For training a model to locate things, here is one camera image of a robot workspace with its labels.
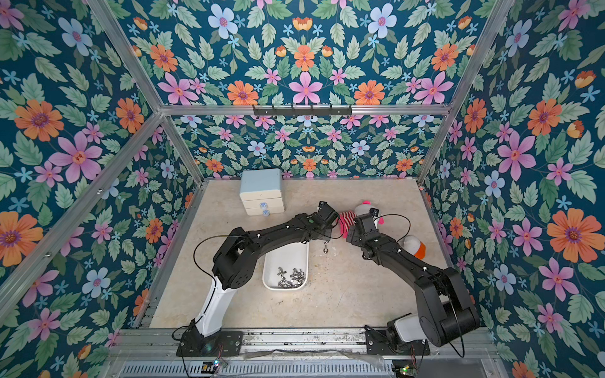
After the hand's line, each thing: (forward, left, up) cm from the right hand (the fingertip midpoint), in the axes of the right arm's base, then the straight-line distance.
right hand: (362, 232), depth 91 cm
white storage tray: (-13, +30, -6) cm, 33 cm away
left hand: (+3, +14, -3) cm, 14 cm away
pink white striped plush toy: (+6, +6, 0) cm, 9 cm away
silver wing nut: (-4, +15, -8) cm, 17 cm away
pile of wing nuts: (-16, +25, -7) cm, 30 cm away
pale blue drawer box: (+11, +40, +11) cm, 43 cm away
